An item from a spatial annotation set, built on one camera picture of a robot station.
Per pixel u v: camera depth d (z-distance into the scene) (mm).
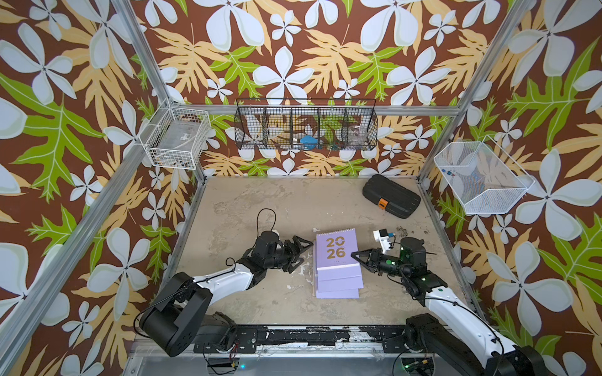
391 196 1037
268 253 680
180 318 421
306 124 980
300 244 766
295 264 804
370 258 720
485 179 816
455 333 507
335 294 804
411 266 629
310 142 956
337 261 785
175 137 862
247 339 740
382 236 753
